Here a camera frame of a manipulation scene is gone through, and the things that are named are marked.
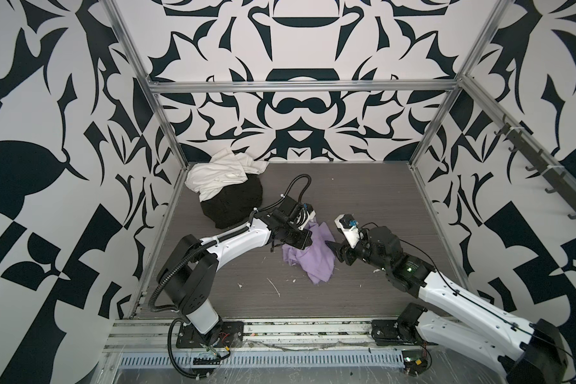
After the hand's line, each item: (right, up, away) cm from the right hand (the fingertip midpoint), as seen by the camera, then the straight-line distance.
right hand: (335, 233), depth 76 cm
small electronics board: (+23, -37, -4) cm, 44 cm away
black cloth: (-37, +7, +27) cm, 47 cm away
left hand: (-6, -3, +8) cm, 10 cm away
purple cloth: (-5, -10, +6) cm, 12 cm away
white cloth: (-43, +22, +30) cm, 57 cm away
